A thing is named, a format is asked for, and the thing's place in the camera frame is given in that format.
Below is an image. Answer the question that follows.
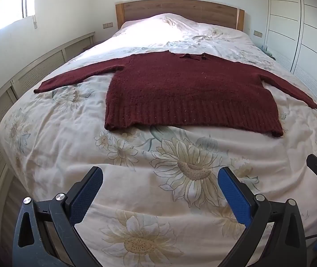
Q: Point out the dark red knit sweater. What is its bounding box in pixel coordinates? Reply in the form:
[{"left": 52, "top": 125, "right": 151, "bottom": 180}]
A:
[{"left": 38, "top": 51, "right": 317, "bottom": 138}]

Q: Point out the louvered radiator cover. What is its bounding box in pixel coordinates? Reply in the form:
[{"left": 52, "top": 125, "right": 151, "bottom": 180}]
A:
[{"left": 0, "top": 31, "right": 96, "bottom": 201}]

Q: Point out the floral white duvet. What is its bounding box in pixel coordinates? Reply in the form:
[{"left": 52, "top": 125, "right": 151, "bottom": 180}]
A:
[{"left": 0, "top": 12, "right": 317, "bottom": 267}]

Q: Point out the right wooden nightstand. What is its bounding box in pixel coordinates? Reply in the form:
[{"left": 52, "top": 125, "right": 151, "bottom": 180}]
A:
[{"left": 262, "top": 45, "right": 276, "bottom": 60}]

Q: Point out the white sliding wardrobe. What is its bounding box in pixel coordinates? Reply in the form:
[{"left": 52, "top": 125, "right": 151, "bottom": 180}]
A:
[{"left": 264, "top": 0, "right": 317, "bottom": 97}]

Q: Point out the wooden headboard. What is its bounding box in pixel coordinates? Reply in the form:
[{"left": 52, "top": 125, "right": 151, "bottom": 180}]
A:
[{"left": 115, "top": 0, "right": 245, "bottom": 31}]

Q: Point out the right wall switch plate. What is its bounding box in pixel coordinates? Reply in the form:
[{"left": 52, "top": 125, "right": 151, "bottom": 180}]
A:
[{"left": 254, "top": 31, "right": 263, "bottom": 37}]

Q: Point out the wall switch plate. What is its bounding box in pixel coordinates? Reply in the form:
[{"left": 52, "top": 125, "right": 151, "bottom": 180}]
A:
[
  {"left": 254, "top": 31, "right": 263, "bottom": 37},
  {"left": 103, "top": 22, "right": 113, "bottom": 29}
]

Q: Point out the left wall switch plate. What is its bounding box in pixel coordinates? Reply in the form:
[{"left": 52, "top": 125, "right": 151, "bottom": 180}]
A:
[{"left": 103, "top": 22, "right": 113, "bottom": 29}]

